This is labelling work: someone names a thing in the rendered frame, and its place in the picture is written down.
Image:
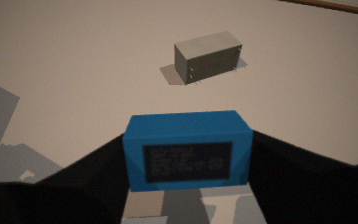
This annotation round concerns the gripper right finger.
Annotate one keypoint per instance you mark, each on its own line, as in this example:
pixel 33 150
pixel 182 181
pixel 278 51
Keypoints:
pixel 293 185

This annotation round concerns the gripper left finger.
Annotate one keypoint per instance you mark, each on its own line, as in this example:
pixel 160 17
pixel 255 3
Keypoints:
pixel 92 190

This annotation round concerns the blue rectangular block with black label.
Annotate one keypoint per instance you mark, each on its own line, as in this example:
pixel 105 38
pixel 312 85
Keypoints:
pixel 191 150

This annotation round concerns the grey rectangular block with metal pins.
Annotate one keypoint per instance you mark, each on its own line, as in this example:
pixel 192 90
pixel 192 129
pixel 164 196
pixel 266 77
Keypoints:
pixel 207 56

